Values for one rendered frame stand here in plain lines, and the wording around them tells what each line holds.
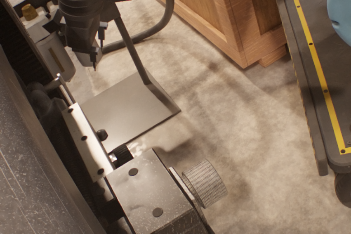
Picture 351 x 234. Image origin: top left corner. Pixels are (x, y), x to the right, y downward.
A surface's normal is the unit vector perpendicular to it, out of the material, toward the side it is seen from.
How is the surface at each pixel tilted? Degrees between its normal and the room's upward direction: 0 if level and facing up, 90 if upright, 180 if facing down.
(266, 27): 90
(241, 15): 90
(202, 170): 8
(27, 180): 65
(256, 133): 0
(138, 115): 0
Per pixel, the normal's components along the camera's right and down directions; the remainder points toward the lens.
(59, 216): 0.81, -0.46
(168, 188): -0.32, -0.71
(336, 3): -0.37, 0.77
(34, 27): 0.43, 0.51
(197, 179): -0.11, -0.44
